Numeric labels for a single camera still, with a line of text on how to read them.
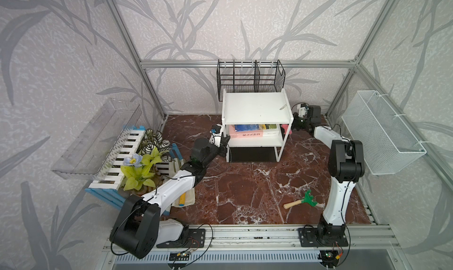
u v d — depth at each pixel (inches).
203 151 24.4
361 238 29.7
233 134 33.4
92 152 26.2
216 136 26.9
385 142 24.8
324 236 26.1
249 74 39.6
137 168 27.7
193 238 28.8
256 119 28.1
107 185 23.9
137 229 16.0
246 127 33.3
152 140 30.1
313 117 32.2
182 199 32.5
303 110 36.9
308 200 33.2
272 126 33.7
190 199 33.3
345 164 21.9
